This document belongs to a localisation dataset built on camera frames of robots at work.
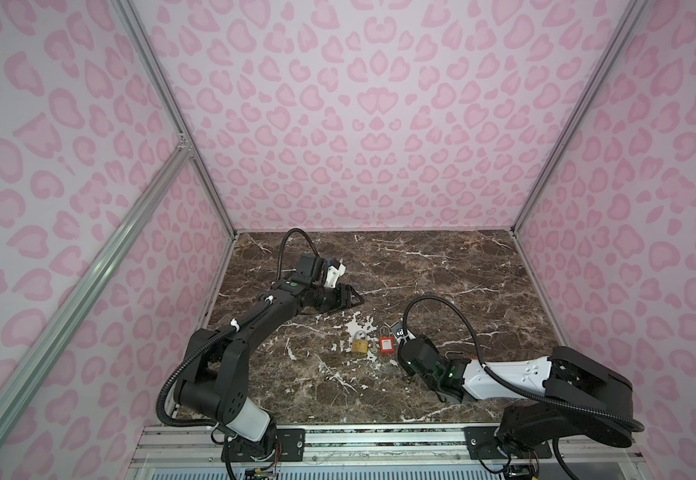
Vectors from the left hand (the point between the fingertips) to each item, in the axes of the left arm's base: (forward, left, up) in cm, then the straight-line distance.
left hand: (360, 298), depth 83 cm
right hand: (-8, -13, -11) cm, 19 cm away
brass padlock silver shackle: (-8, 0, -14) cm, 16 cm away
